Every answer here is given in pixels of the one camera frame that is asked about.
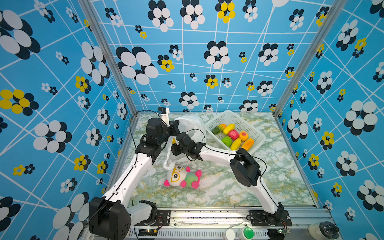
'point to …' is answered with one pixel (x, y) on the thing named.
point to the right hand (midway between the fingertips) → (173, 145)
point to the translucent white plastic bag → (194, 125)
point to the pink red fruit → (234, 134)
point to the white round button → (230, 234)
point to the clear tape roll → (323, 230)
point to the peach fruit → (243, 135)
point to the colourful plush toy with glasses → (179, 175)
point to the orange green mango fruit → (218, 129)
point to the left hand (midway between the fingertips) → (179, 120)
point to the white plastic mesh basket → (230, 117)
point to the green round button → (248, 233)
